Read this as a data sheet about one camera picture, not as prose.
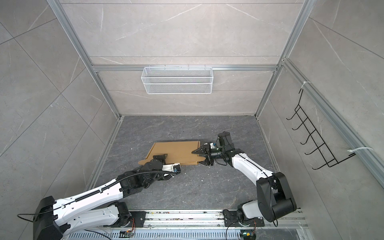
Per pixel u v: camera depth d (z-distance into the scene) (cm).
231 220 73
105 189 48
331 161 58
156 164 59
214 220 75
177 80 99
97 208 48
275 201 42
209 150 72
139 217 73
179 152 76
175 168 65
